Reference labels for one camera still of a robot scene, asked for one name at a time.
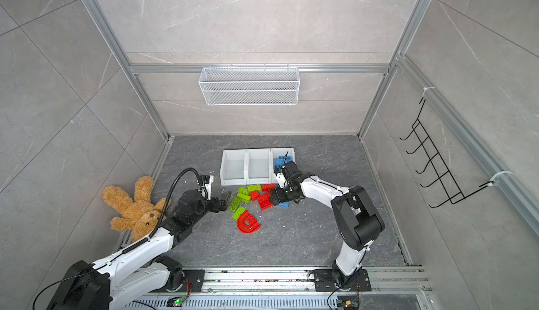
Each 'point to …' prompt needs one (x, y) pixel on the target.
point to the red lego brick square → (254, 195)
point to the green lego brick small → (237, 212)
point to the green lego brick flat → (243, 190)
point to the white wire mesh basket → (249, 86)
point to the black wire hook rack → (447, 177)
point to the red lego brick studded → (264, 201)
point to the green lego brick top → (252, 188)
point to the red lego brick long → (268, 187)
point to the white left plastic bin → (233, 167)
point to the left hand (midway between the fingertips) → (220, 186)
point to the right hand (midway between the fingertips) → (278, 195)
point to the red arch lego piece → (254, 224)
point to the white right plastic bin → (275, 153)
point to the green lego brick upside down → (235, 203)
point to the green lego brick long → (244, 197)
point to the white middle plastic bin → (258, 166)
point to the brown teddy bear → (141, 214)
